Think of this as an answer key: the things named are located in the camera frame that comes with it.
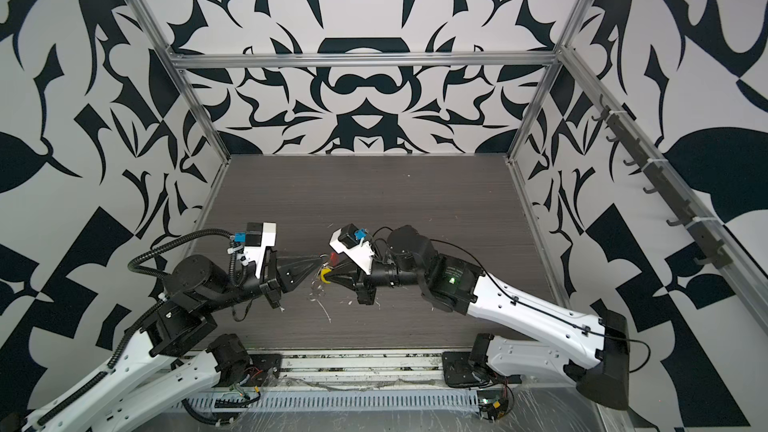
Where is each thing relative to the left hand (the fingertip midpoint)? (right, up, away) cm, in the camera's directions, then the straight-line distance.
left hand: (320, 256), depth 54 cm
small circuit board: (+37, -39, +17) cm, 56 cm away
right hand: (+1, -5, +4) cm, 7 cm away
